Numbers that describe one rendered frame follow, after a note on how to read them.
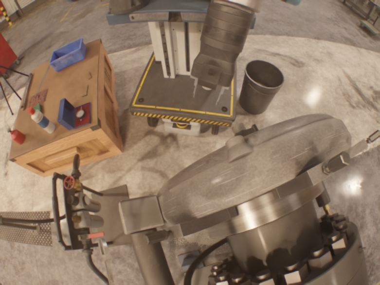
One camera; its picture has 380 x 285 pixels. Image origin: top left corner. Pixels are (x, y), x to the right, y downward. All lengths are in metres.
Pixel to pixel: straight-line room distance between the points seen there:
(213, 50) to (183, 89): 0.96
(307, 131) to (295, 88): 1.66
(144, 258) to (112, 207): 0.93
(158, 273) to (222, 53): 0.48
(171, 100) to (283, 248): 1.03
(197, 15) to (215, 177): 0.64
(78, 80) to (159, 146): 0.79
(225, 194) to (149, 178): 1.04
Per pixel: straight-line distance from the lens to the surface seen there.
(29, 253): 1.96
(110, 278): 0.34
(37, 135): 1.36
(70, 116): 1.21
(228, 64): 0.32
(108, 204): 1.40
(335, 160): 0.30
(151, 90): 1.30
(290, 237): 0.56
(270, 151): 0.34
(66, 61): 1.63
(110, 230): 1.38
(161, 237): 0.37
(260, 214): 0.48
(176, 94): 1.24
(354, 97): 2.71
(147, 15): 0.85
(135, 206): 0.46
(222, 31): 0.29
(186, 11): 0.80
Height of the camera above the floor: 1.26
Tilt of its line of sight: 65 degrees down
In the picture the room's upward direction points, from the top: 3 degrees counter-clockwise
